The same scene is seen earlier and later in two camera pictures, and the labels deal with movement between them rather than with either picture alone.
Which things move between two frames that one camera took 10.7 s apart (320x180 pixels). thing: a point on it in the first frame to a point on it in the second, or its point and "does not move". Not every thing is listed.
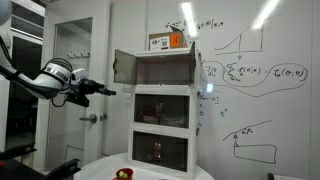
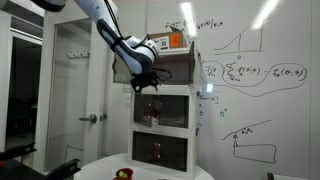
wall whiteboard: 255,110 does not move
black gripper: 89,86 to 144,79
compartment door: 125,68 does not move
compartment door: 162,110 does not move
